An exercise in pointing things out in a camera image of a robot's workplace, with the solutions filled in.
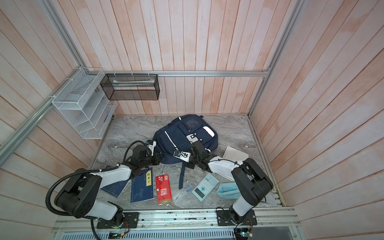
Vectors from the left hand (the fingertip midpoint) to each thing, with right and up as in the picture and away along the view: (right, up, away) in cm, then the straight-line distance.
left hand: (164, 157), depth 90 cm
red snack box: (+1, -17, -7) cm, 18 cm away
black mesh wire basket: (-25, +47, +12) cm, 55 cm away
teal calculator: (+24, -16, -8) cm, 30 cm away
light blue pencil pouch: (+37, -15, -12) cm, 42 cm away
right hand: (+12, +1, +1) cm, 12 cm away
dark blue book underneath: (-26, -16, -8) cm, 31 cm away
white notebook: (+45, +1, +8) cm, 45 cm away
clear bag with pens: (+14, -16, -8) cm, 23 cm away
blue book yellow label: (-11, -15, -6) cm, 20 cm away
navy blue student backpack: (+5, +10, +8) cm, 14 cm away
